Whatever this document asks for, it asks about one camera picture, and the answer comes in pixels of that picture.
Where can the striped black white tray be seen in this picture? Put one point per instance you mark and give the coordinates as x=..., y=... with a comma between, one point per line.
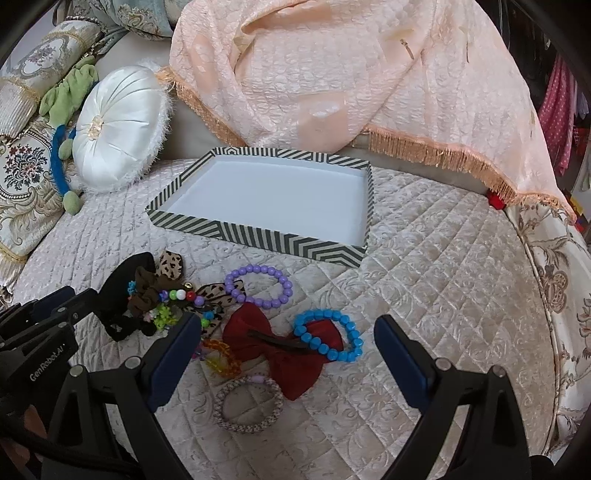
x=311, y=205

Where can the cream embroidered bolster pillow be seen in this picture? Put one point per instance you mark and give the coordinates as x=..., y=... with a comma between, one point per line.
x=23, y=87

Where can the pink polka dot garment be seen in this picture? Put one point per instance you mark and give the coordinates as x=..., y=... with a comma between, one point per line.
x=557, y=115

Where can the green blue plush toy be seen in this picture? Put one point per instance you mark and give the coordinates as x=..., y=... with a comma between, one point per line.
x=58, y=106

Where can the black velvet scrunchie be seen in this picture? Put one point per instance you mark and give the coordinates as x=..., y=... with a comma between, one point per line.
x=111, y=306

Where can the floral cream bed skirt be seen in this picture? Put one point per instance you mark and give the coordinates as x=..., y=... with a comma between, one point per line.
x=561, y=265

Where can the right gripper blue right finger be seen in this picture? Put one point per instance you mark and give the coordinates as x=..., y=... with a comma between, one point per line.
x=408, y=361

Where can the floral embroidered square pillow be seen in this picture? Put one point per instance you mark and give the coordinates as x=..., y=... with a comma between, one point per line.
x=30, y=202

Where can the peach fringed blanket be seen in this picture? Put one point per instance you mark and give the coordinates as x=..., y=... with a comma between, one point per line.
x=428, y=82

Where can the round white satin cushion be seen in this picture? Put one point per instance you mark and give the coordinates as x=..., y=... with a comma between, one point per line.
x=121, y=128

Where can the small red object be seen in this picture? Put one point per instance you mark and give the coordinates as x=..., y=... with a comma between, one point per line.
x=495, y=201

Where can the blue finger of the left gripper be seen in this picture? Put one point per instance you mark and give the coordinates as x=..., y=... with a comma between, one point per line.
x=69, y=313
x=41, y=309

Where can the quilted cream bedspread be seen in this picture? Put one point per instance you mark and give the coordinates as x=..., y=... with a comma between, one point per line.
x=447, y=267

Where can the teal damask pillow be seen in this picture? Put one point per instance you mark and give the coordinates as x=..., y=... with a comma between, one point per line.
x=149, y=19

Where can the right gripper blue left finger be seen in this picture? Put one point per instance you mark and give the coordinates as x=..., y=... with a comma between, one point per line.
x=168, y=357

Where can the leopard print bow scrunchie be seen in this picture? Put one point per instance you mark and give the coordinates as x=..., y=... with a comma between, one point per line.
x=164, y=296

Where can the red bow hair clip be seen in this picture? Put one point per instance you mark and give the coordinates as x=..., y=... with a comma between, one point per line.
x=295, y=360

